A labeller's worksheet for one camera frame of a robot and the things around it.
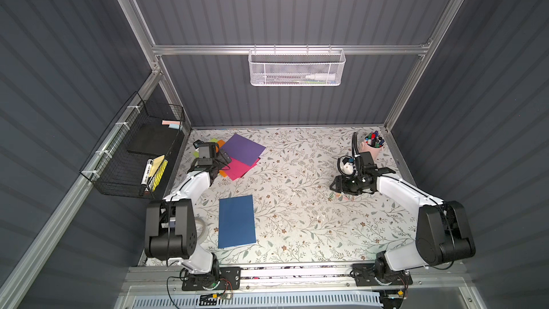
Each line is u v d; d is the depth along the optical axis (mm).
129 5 743
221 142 1153
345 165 846
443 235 440
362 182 668
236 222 869
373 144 973
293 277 754
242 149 1151
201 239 810
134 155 738
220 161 839
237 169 1031
